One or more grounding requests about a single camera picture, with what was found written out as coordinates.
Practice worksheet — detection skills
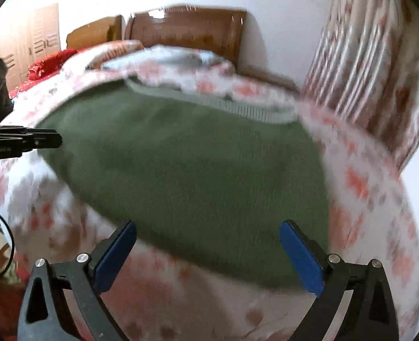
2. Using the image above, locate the wooden wardrobe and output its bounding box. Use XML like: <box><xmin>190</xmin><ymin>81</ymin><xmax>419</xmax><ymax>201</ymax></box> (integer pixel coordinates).
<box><xmin>0</xmin><ymin>3</ymin><xmax>61</xmax><ymax>93</ymax></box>

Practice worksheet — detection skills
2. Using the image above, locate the black cable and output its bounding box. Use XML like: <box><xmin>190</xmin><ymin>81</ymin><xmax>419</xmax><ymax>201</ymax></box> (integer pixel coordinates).
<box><xmin>0</xmin><ymin>209</ymin><xmax>17</xmax><ymax>278</ymax></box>

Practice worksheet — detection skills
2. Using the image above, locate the small wooden headboard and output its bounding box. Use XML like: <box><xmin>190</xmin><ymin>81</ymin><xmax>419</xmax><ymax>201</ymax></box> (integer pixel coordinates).
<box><xmin>66</xmin><ymin>15</ymin><xmax>123</xmax><ymax>50</ymax></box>

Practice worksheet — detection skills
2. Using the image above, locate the green knit sweater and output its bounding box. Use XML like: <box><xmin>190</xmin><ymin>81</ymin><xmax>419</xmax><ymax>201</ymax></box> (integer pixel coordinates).
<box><xmin>37</xmin><ymin>76</ymin><xmax>333</xmax><ymax>288</ymax></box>

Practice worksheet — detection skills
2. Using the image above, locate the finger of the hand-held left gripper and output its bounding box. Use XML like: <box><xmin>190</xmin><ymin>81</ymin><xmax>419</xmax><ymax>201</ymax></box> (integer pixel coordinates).
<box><xmin>16</xmin><ymin>128</ymin><xmax>63</xmax><ymax>150</ymax></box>

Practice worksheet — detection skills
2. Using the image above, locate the red quilt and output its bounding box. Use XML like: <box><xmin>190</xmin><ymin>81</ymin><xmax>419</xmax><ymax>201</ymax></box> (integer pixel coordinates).
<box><xmin>9</xmin><ymin>48</ymin><xmax>78</xmax><ymax>98</ymax></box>

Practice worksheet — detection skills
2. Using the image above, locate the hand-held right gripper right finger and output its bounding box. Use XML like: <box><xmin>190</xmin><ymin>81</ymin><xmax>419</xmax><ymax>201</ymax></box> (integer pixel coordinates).
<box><xmin>279</xmin><ymin>220</ymin><xmax>400</xmax><ymax>341</ymax></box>

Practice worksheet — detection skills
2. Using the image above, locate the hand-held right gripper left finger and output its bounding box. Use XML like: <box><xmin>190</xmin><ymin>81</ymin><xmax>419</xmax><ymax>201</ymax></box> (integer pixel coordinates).
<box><xmin>17</xmin><ymin>220</ymin><xmax>138</xmax><ymax>341</ymax></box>

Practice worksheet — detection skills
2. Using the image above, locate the floral curtain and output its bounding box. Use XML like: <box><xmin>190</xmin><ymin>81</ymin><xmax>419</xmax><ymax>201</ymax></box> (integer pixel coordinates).
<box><xmin>302</xmin><ymin>0</ymin><xmax>419</xmax><ymax>171</ymax></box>

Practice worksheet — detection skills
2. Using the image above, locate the light blue floral pillow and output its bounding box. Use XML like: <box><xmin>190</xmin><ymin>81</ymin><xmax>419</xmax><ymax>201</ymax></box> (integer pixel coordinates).
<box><xmin>101</xmin><ymin>45</ymin><xmax>231</xmax><ymax>77</ymax></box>

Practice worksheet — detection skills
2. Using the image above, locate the large wooden headboard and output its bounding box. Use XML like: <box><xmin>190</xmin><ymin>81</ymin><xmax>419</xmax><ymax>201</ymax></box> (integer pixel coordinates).
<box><xmin>124</xmin><ymin>5</ymin><xmax>247</xmax><ymax>68</ymax></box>

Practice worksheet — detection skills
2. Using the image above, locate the red floral cloth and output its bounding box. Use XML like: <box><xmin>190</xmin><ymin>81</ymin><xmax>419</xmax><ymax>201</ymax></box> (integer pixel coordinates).
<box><xmin>0</xmin><ymin>273</ymin><xmax>29</xmax><ymax>341</ymax></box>

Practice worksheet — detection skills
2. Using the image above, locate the floral bed sheet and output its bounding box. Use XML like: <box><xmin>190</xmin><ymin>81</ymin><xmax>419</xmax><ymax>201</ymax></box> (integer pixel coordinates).
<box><xmin>0</xmin><ymin>41</ymin><xmax>419</xmax><ymax>341</ymax></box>

